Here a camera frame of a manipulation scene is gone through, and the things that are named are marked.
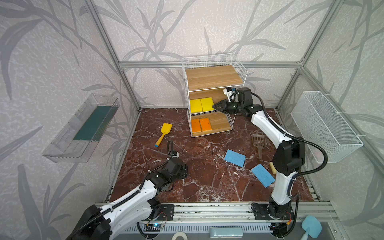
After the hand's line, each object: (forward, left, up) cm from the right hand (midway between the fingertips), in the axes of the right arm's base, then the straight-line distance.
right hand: (214, 102), depth 84 cm
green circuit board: (-56, +32, -30) cm, 71 cm away
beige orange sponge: (+4, +5, -26) cm, 27 cm away
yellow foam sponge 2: (+1, +4, -2) cm, 5 cm away
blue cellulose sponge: (-21, -13, -27) cm, 37 cm away
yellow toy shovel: (+2, +34, -29) cm, 45 cm away
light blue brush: (-56, -44, -27) cm, 77 cm away
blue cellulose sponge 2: (-32, -28, -27) cm, 51 cm away
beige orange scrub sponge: (+4, +12, -27) cm, 30 cm away
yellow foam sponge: (-1, +11, -2) cm, 11 cm away
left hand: (-27, +16, -23) cm, 39 cm away
